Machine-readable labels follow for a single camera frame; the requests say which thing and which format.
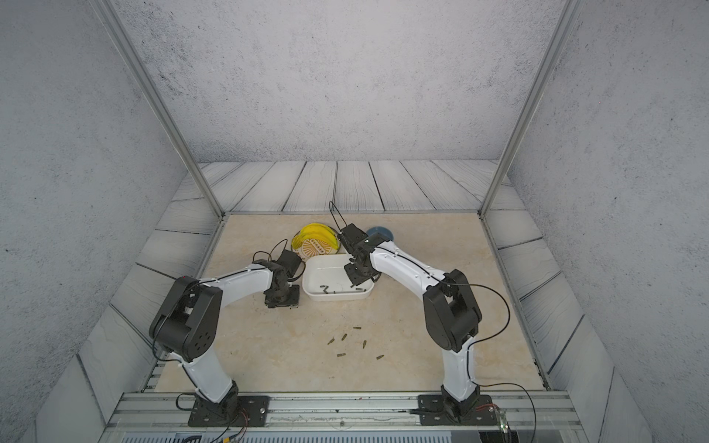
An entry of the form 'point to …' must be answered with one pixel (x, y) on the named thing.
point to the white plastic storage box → (325, 279)
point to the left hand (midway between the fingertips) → (295, 304)
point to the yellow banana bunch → (317, 232)
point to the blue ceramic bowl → (381, 231)
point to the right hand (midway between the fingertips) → (362, 273)
